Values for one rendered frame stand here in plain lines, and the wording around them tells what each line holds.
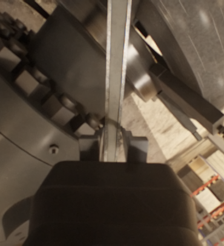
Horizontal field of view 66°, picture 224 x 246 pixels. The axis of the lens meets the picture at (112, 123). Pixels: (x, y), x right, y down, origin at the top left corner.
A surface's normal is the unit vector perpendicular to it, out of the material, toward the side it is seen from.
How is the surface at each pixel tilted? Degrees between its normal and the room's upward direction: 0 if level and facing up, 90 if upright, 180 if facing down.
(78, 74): 42
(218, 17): 30
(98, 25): 51
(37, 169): 25
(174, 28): 46
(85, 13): 60
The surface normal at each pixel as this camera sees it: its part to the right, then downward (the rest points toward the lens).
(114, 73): 0.00, 0.25
